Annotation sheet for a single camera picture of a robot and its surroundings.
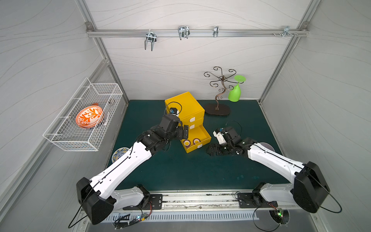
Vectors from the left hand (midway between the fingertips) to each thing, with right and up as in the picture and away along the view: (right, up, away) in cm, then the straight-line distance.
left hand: (180, 127), depth 74 cm
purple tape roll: (+9, -11, +22) cm, 26 cm away
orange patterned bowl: (-42, +6, -7) cm, 43 cm away
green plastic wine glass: (+35, +21, +20) cm, 45 cm away
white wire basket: (-47, -2, -14) cm, 50 cm away
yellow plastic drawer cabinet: (+6, +7, +10) cm, 14 cm away
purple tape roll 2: (+3, -12, +21) cm, 25 cm away
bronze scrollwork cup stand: (+26, +11, +41) cm, 49 cm away
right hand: (+18, -14, +9) cm, 24 cm away
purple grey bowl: (+53, -13, +14) cm, 57 cm away
